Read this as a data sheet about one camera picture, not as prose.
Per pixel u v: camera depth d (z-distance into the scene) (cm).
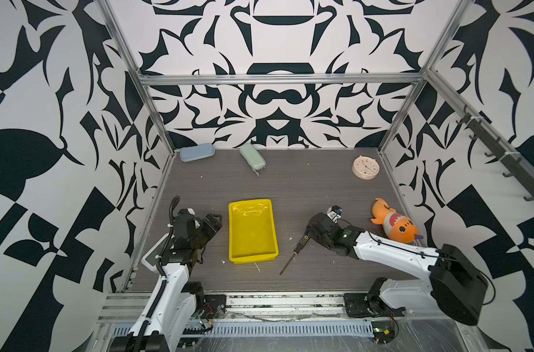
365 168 111
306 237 87
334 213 78
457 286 42
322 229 66
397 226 84
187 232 64
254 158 115
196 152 117
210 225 74
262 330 65
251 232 91
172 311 51
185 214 78
